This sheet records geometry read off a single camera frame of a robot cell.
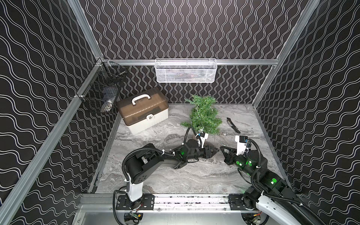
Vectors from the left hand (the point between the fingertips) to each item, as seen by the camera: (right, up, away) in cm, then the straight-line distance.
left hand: (219, 149), depth 78 cm
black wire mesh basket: (-74, +35, +15) cm, 83 cm away
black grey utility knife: (+18, +12, +28) cm, 36 cm away
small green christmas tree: (-9, +19, -3) cm, 21 cm away
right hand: (0, +3, -6) cm, 7 cm away
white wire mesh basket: (-17, +61, +48) cm, 79 cm away
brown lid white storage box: (-46, +22, +12) cm, 52 cm away
